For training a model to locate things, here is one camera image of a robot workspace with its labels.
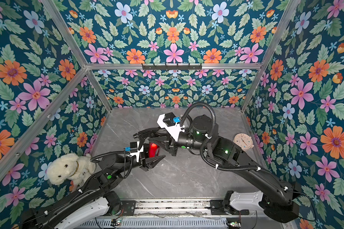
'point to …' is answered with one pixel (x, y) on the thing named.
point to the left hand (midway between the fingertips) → (162, 152)
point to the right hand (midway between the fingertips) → (155, 129)
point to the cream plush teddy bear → (71, 166)
